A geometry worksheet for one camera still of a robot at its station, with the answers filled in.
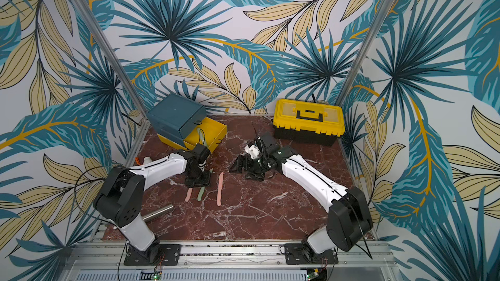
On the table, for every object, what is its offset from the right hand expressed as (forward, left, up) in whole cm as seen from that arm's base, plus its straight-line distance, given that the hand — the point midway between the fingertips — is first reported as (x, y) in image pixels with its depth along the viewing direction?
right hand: (236, 173), depth 77 cm
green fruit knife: (-3, +18, -16) cm, 24 cm away
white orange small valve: (+16, +46, -14) cm, 51 cm away
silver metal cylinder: (-9, +33, -14) cm, 37 cm away
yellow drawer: (+28, +16, -9) cm, 33 cm away
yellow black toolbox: (+28, -34, -1) cm, 44 cm away
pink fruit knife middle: (-3, +9, -17) cm, 19 cm away
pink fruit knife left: (-1, +23, -16) cm, 28 cm away
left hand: (+1, +16, -15) cm, 21 cm away
